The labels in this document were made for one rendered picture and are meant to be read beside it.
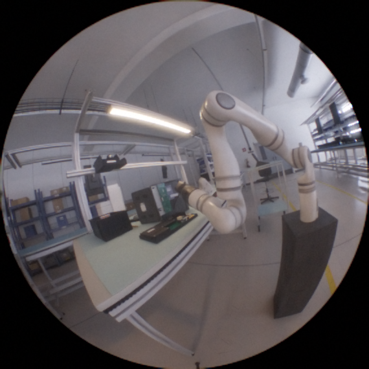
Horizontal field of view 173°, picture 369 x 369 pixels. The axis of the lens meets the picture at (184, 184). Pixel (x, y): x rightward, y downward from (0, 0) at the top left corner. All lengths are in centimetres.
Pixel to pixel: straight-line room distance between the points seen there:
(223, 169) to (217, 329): 120
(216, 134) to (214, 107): 9
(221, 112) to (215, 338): 134
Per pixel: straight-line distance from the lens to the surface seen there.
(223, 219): 32
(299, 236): 57
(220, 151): 33
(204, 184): 45
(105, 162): 94
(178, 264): 41
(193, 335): 127
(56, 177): 475
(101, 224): 67
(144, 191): 71
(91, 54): 288
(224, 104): 32
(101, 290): 34
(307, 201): 61
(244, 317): 127
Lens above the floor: 117
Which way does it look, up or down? 1 degrees down
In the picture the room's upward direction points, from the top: 17 degrees counter-clockwise
